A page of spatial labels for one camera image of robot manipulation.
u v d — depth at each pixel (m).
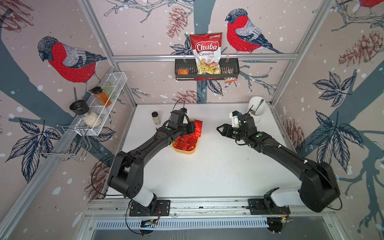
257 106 1.04
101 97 0.72
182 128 0.73
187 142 0.95
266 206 0.66
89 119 0.66
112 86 0.85
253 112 1.10
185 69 0.93
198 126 0.89
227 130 0.73
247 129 0.63
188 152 0.90
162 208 0.73
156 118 1.04
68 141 0.58
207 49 0.81
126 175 0.44
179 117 0.67
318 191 0.42
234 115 0.75
